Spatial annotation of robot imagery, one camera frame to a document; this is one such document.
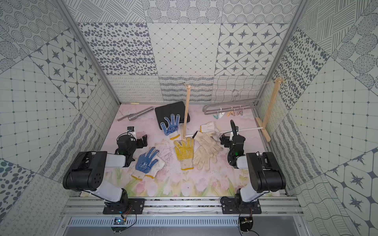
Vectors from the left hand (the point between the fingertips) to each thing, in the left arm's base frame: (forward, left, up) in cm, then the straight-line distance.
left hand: (143, 135), depth 94 cm
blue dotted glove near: (-18, -6, -5) cm, 19 cm away
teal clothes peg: (+6, -49, +15) cm, 51 cm away
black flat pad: (+26, -19, 0) cm, 32 cm away
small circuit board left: (-45, +3, -9) cm, 46 cm away
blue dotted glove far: (+9, -17, -6) cm, 20 cm away
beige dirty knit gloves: (-7, -43, -6) cm, 44 cm away
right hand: (+2, -58, -2) cm, 59 cm away
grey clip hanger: (+6, -57, +25) cm, 62 cm away
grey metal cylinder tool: (+18, +14, -3) cm, 23 cm away
